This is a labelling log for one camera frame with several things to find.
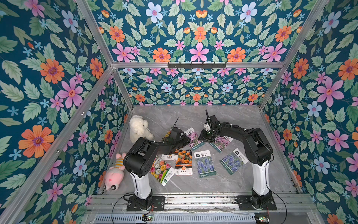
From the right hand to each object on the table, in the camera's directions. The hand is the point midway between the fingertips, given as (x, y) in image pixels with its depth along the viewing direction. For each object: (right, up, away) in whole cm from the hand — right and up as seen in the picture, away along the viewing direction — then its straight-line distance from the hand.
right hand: (203, 136), depth 99 cm
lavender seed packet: (0, -17, -12) cm, 21 cm away
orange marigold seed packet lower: (-14, -15, -10) cm, 23 cm away
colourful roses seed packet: (-27, -19, -14) cm, 36 cm away
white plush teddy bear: (-42, +7, -15) cm, 45 cm away
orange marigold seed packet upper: (-23, -13, -8) cm, 27 cm away
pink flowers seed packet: (-7, -3, -1) cm, 8 cm away
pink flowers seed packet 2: (+12, -4, -2) cm, 13 cm away
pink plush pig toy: (-52, -20, -22) cm, 60 cm away
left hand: (-9, -1, -2) cm, 9 cm away
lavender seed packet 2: (+19, -15, -10) cm, 26 cm away
